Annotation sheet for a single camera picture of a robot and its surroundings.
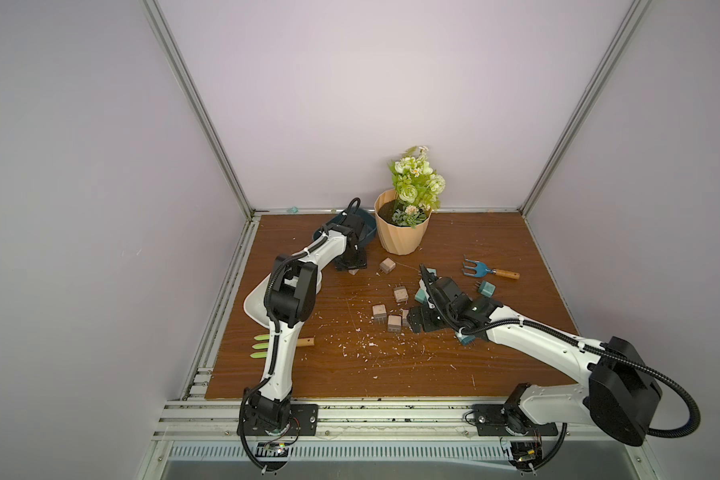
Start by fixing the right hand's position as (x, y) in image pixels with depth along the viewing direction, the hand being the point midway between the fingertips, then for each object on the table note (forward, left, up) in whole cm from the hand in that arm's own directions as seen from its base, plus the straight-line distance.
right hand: (419, 313), depth 83 cm
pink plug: (+21, +9, -6) cm, 23 cm away
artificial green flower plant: (+34, 0, +19) cm, 39 cm away
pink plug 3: (+3, +11, -6) cm, 13 cm away
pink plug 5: (+18, +21, -6) cm, 28 cm away
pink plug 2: (+10, +4, -7) cm, 13 cm away
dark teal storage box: (+38, +16, -4) cm, 41 cm away
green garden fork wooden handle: (-7, +34, -7) cm, 36 cm away
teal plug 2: (+12, -23, -7) cm, 27 cm away
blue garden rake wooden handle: (+22, -25, -10) cm, 34 cm away
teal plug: (+19, -6, -7) cm, 21 cm away
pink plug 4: (0, +7, -6) cm, 9 cm away
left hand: (+21, +18, -6) cm, 28 cm away
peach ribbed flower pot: (+25, +5, +3) cm, 26 cm away
